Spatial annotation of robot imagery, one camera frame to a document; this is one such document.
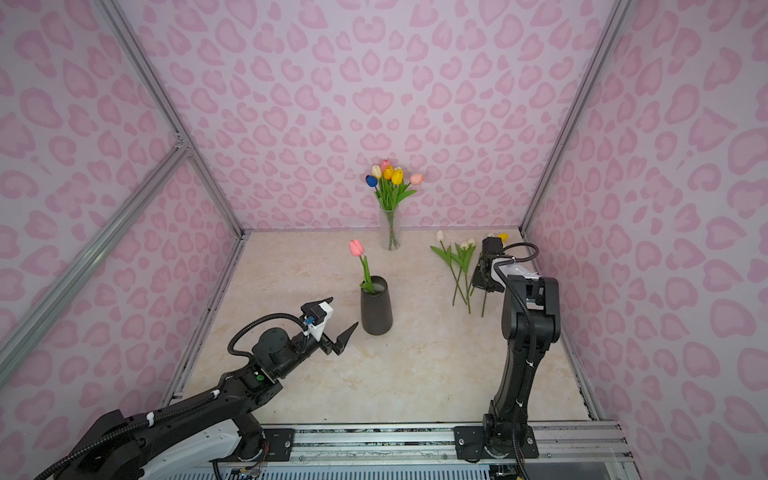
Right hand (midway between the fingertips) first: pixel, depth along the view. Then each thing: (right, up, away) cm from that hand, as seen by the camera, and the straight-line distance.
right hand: (490, 280), depth 103 cm
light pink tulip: (-26, +32, -10) cm, 43 cm away
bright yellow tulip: (-35, +34, -12) cm, 50 cm away
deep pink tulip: (-42, +10, -28) cm, 52 cm away
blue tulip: (-40, +32, -8) cm, 52 cm away
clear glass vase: (-34, +18, +7) cm, 39 cm away
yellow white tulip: (-38, +35, -7) cm, 53 cm away
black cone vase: (-38, -8, -15) cm, 42 cm away
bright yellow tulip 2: (-32, +32, -12) cm, 47 cm away
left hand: (-45, -4, -28) cm, 53 cm away
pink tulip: (-36, +37, -10) cm, 52 cm away
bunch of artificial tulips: (-9, +9, +9) cm, 15 cm away
